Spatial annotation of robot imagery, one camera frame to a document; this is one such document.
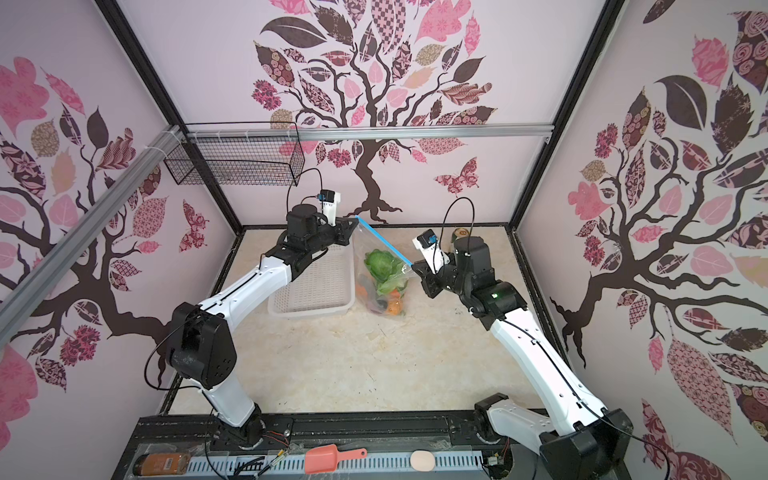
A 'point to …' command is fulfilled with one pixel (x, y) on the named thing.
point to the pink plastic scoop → (325, 458)
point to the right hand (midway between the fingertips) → (420, 260)
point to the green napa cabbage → (386, 270)
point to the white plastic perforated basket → (326, 285)
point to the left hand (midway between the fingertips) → (357, 222)
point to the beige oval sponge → (422, 461)
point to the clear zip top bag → (391, 305)
